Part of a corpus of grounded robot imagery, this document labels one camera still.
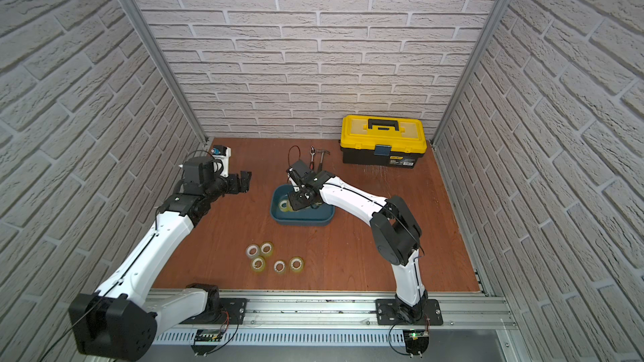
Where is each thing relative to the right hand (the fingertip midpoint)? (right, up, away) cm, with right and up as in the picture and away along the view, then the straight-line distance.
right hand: (300, 200), depth 88 cm
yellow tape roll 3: (-6, -21, -6) cm, 23 cm away
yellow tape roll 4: (-1, -21, -6) cm, 22 cm away
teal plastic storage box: (+5, -5, -1) cm, 7 cm away
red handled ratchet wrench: (+2, +19, +25) cm, 32 cm away
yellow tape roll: (-11, -16, -3) cm, 20 cm away
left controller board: (-26, -38, -16) cm, 49 cm away
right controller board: (+36, -38, -19) cm, 55 cm away
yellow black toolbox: (+33, +23, +12) cm, 42 cm away
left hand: (-19, +12, -9) cm, 24 cm away
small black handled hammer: (+6, +19, +25) cm, 33 cm away
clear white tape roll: (-16, -17, -3) cm, 24 cm away
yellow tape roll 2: (-14, -21, -6) cm, 26 cm away
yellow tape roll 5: (-6, -3, +6) cm, 9 cm away
